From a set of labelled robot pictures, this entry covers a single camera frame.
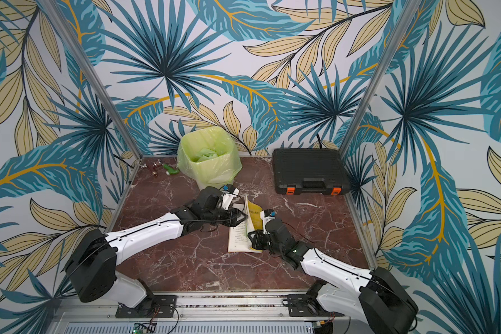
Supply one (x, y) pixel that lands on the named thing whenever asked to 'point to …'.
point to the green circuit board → (140, 328)
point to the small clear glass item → (144, 166)
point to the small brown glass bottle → (155, 170)
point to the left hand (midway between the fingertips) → (243, 219)
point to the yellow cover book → (239, 241)
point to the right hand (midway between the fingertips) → (248, 234)
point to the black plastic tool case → (309, 170)
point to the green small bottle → (169, 170)
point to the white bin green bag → (209, 156)
